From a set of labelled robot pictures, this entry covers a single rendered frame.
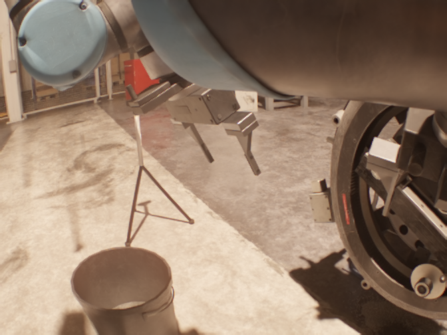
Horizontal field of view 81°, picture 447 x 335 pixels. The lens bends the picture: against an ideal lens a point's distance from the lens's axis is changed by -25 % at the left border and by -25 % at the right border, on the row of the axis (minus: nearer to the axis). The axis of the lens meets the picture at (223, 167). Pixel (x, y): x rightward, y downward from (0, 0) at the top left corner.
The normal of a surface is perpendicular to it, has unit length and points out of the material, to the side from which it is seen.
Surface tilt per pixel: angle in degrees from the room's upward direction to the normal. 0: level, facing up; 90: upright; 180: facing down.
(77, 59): 95
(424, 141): 113
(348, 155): 90
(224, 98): 83
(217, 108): 83
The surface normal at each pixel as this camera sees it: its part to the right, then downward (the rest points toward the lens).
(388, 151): -0.19, -0.71
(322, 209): -0.82, 0.23
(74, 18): 0.39, 0.38
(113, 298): 0.72, 0.17
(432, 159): -0.56, 0.65
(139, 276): -0.14, 0.30
